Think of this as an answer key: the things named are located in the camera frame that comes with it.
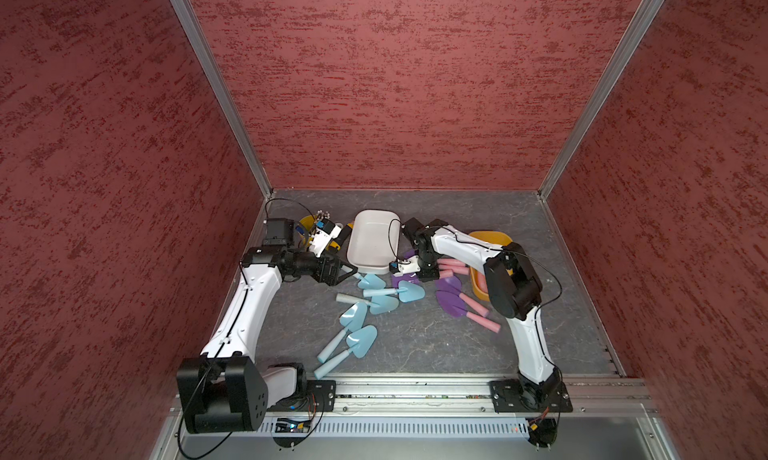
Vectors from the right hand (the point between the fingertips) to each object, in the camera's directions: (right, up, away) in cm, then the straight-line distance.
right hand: (428, 274), depth 96 cm
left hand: (-25, +5, -19) cm, 32 cm away
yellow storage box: (+24, +12, +8) cm, 28 cm away
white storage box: (-19, +10, +11) cm, 24 cm away
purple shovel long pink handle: (+7, -8, -6) cm, 13 cm away
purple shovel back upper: (+4, +4, -1) cm, 6 cm away
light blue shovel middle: (-16, -8, -6) cm, 19 cm away
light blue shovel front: (-24, -12, -9) cm, 28 cm away
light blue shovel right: (-7, -5, -4) cm, 10 cm away
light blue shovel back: (-19, -2, -1) cm, 19 cm away
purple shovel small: (-6, -1, -2) cm, 6 cm away
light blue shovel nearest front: (-21, -16, -15) cm, 31 cm away
